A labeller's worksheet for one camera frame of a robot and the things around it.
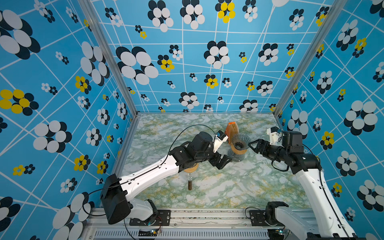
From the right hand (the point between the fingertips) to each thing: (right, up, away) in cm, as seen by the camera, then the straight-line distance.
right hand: (254, 146), depth 74 cm
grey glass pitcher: (-6, -9, +15) cm, 18 cm away
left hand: (-15, -2, -4) cm, 16 cm away
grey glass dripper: (-3, +1, +14) cm, 15 cm away
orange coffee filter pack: (-6, +8, +25) cm, 27 cm away
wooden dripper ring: (-32, -13, +3) cm, 34 cm away
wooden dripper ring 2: (-5, -4, +12) cm, 14 cm away
